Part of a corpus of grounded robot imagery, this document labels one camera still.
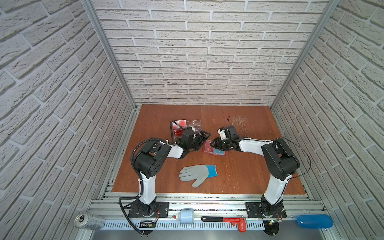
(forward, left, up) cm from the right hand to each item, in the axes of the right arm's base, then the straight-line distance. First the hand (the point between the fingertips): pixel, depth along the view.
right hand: (212, 144), depth 96 cm
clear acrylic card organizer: (+15, +9, +4) cm, 18 cm away
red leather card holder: (-2, +3, -1) cm, 4 cm away
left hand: (+3, +2, +5) cm, 6 cm away
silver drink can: (-38, +58, +11) cm, 70 cm away
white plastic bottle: (-39, +18, +7) cm, 44 cm away
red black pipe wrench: (-43, -7, -1) cm, 43 cm away
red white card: (+14, +19, +6) cm, 24 cm away
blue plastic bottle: (-46, -43, 0) cm, 63 cm away
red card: (+8, +22, +5) cm, 24 cm away
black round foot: (-47, -22, -5) cm, 52 cm away
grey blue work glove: (-18, +10, -1) cm, 21 cm away
